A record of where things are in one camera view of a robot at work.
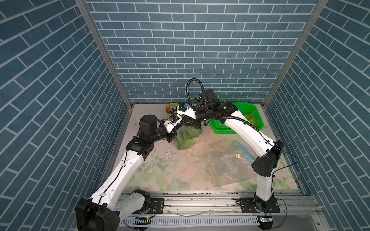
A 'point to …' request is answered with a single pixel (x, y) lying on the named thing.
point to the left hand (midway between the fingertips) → (183, 125)
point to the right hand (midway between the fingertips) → (183, 121)
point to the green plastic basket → (252, 112)
